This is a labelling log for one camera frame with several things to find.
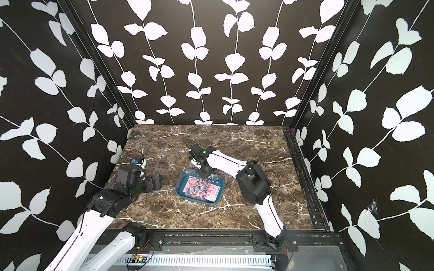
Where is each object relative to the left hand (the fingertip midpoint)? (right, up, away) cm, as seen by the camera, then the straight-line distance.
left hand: (154, 176), depth 75 cm
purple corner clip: (+84, +24, +47) cm, 99 cm away
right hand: (+21, -1, +18) cm, 28 cm away
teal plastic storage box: (+28, -5, +14) cm, 32 cm away
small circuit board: (-5, -34, -5) cm, 35 cm away
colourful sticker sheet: (+20, -10, +15) cm, 27 cm away
